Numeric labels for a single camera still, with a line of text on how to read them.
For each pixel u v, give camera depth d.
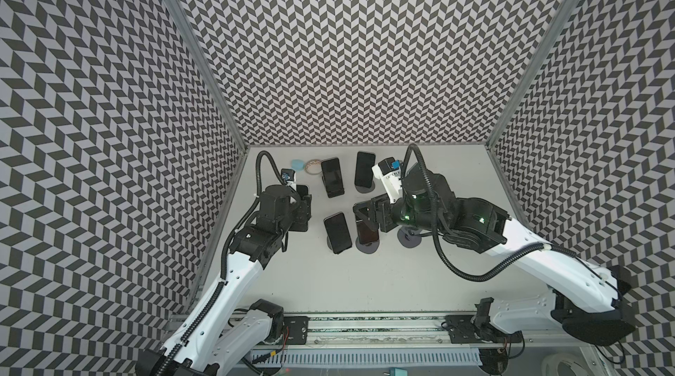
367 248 0.87
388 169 0.52
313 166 1.10
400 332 0.72
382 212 0.50
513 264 0.39
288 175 0.65
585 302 0.38
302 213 0.67
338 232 0.80
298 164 1.08
